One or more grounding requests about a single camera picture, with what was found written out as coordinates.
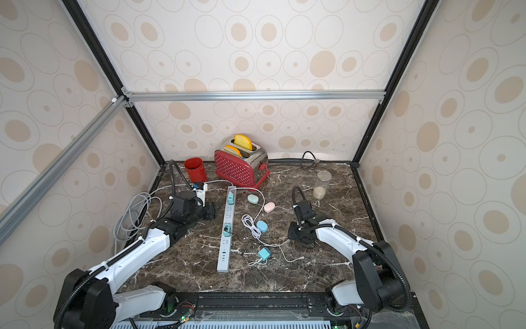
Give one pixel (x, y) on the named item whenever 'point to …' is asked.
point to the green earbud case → (253, 199)
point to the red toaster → (247, 171)
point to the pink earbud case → (269, 207)
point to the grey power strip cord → (137, 208)
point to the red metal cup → (196, 172)
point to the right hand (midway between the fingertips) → (297, 234)
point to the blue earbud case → (262, 226)
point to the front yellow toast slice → (232, 150)
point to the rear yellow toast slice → (243, 141)
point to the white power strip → (224, 251)
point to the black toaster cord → (301, 159)
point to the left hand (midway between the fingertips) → (221, 202)
